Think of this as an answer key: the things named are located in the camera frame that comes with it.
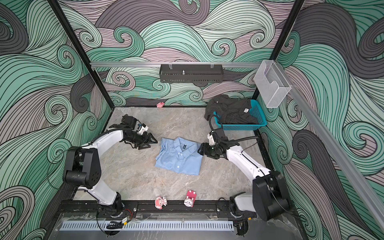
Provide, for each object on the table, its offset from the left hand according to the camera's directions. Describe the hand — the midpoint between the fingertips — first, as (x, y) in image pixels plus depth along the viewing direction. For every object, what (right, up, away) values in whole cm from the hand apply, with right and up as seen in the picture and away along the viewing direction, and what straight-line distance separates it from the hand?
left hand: (154, 142), depth 87 cm
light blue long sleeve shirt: (+15, -8, +2) cm, 17 cm away
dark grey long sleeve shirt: (+52, +21, +23) cm, 60 cm away
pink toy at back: (-2, +26, +31) cm, 40 cm away
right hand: (+28, -5, -3) cm, 29 cm away
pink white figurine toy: (+6, -27, -15) cm, 32 cm away
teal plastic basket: (+72, +23, +21) cm, 79 cm away
